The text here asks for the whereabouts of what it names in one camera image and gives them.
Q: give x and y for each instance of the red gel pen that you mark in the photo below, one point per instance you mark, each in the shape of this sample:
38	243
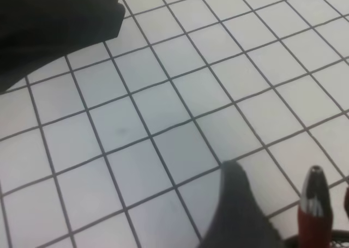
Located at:
315	179

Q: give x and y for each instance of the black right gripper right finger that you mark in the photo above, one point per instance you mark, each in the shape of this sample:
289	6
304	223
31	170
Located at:
238	220

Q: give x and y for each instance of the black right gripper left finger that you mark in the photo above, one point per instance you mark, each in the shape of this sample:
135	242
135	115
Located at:
37	32

